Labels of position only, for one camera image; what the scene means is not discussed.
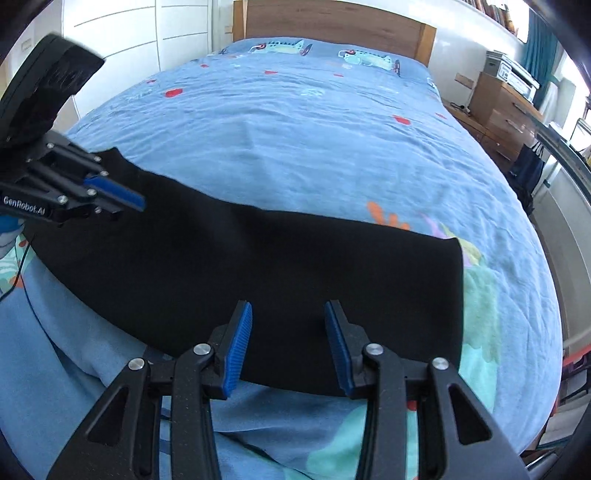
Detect blue patterned bed sheet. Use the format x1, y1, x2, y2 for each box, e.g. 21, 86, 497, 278
1, 42, 562, 479

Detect metal bed rail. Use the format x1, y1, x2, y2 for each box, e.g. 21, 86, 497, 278
532, 118, 591, 201

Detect wooden headboard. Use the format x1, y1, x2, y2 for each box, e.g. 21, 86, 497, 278
232, 0, 437, 66

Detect wooden dresser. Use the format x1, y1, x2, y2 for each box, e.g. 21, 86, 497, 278
444, 72, 542, 173

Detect wall bookshelf with books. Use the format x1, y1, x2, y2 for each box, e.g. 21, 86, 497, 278
463, 0, 517, 36

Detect black pants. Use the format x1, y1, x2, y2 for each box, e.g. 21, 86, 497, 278
25, 149, 464, 396

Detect white wardrobe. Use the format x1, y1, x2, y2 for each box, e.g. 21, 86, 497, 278
62, 0, 212, 117

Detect dark blue bag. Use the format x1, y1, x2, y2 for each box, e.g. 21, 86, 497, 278
506, 142, 545, 215

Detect black cable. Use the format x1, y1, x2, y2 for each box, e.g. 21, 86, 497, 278
0, 232, 36, 303

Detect grey printer on dresser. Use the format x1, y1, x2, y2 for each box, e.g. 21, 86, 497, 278
483, 50, 540, 103

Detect teal curtain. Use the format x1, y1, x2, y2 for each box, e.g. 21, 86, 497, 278
522, 10, 559, 109

